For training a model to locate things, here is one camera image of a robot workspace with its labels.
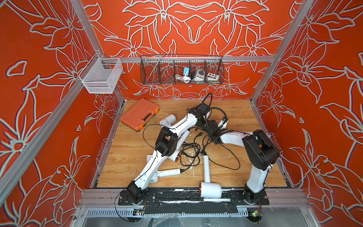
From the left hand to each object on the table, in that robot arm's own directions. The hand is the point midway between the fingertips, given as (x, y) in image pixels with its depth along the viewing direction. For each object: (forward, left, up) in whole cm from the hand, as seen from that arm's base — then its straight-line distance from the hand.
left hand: (206, 124), depth 101 cm
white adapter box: (+18, +7, +29) cm, 35 cm away
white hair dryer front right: (-44, +2, +3) cm, 44 cm away
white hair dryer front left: (-36, +26, -1) cm, 44 cm away
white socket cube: (+21, -1, +26) cm, 34 cm away
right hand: (-5, -7, 0) cm, 8 cm away
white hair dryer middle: (-15, +18, +1) cm, 24 cm away
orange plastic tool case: (+2, +51, +3) cm, 52 cm away
